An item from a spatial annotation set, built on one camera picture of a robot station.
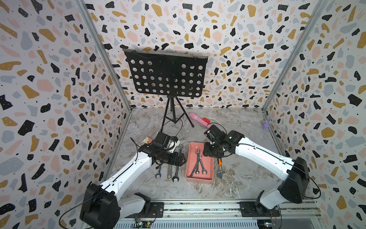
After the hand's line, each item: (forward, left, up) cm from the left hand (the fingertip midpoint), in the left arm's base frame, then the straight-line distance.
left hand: (180, 159), depth 80 cm
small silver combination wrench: (-2, -14, -12) cm, 18 cm away
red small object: (+38, -19, -11) cm, 44 cm away
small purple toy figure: (+30, -63, -9) cm, 70 cm away
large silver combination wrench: (-5, +3, -14) cm, 15 cm away
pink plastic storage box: (0, -11, -12) cm, 16 cm away
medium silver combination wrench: (-3, +14, -13) cm, 19 cm away
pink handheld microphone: (+38, -13, -11) cm, 42 cm away
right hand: (+2, -13, +3) cm, 14 cm away
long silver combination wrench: (-2, +7, -12) cm, 14 cm away
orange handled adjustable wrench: (-4, -23, -12) cm, 27 cm away
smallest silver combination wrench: (-1, -10, -11) cm, 15 cm away
